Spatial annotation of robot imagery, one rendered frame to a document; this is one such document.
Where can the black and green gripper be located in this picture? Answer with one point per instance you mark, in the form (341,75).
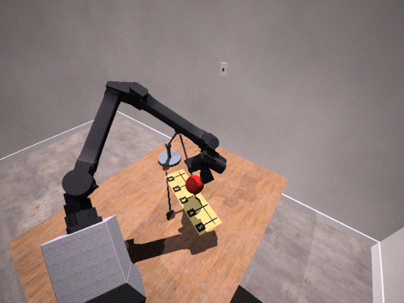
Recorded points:
(189,162)

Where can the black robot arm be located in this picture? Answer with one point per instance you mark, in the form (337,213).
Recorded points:
(79,182)

